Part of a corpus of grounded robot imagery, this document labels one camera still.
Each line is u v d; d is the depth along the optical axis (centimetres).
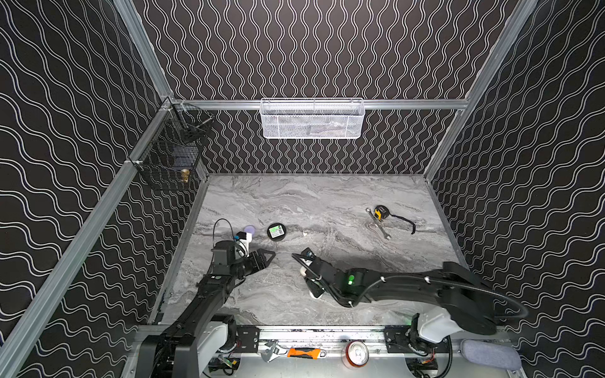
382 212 103
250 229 100
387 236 98
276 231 98
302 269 59
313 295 72
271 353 72
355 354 63
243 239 79
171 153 92
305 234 98
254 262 75
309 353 72
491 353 69
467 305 44
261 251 77
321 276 60
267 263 76
